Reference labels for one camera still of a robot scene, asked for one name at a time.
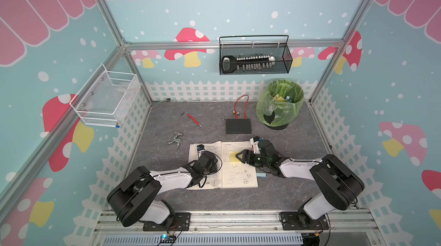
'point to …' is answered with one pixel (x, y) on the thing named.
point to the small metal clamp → (176, 133)
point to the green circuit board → (166, 238)
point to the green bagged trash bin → (277, 104)
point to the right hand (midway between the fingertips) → (239, 156)
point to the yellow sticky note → (232, 157)
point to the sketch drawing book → (234, 173)
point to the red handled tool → (192, 119)
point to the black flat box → (240, 126)
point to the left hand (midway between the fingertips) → (214, 165)
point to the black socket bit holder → (230, 64)
